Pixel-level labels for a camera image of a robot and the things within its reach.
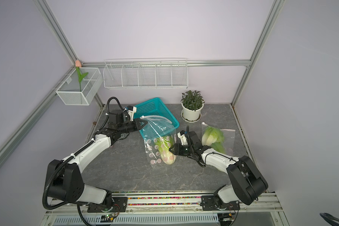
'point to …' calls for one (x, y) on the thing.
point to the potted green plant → (192, 103)
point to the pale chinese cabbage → (163, 143)
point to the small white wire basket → (69, 91)
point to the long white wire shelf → (145, 73)
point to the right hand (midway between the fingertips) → (171, 149)
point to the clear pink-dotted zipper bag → (159, 135)
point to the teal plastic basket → (153, 106)
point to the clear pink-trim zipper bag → (230, 138)
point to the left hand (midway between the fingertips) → (148, 122)
